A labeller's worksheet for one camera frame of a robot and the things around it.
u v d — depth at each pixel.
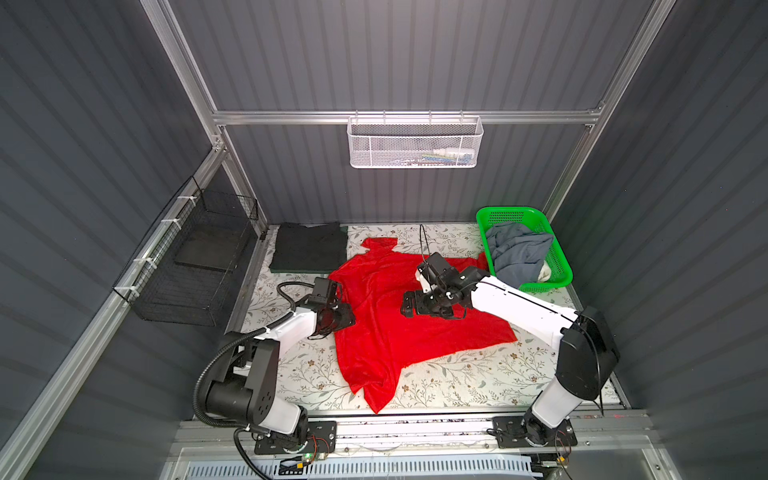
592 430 0.75
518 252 0.95
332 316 0.78
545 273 1.01
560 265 0.99
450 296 0.60
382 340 0.89
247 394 0.44
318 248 1.08
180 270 0.73
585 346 0.44
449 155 0.91
